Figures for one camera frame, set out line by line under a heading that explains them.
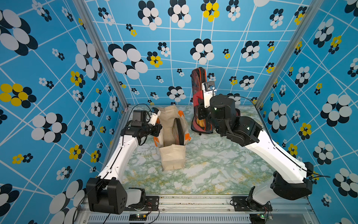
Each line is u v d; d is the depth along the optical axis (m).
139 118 0.61
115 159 0.45
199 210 0.72
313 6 0.68
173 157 0.75
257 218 0.71
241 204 0.73
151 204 0.73
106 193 0.39
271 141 0.40
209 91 0.46
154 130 0.71
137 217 0.72
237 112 1.14
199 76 0.53
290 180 0.40
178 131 0.84
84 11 0.70
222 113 0.39
